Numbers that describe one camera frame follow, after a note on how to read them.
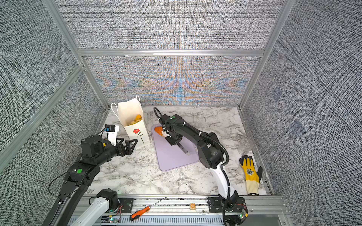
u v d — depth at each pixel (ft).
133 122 2.81
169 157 3.08
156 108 2.78
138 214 2.30
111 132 1.96
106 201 2.03
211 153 1.81
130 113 3.09
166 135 2.94
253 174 2.68
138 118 3.23
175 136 2.55
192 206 2.39
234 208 2.23
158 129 3.21
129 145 2.03
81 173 1.52
